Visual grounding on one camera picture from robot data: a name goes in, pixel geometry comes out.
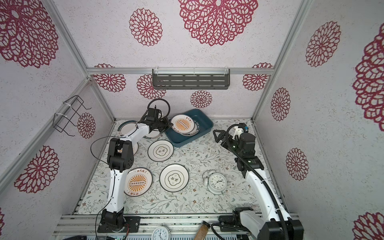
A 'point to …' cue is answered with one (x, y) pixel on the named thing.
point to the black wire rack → (67, 115)
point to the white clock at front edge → (161, 233)
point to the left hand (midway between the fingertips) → (173, 125)
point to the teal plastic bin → (176, 139)
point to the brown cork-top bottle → (202, 231)
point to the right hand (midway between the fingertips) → (218, 132)
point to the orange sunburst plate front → (138, 181)
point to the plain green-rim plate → (126, 127)
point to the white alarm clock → (216, 182)
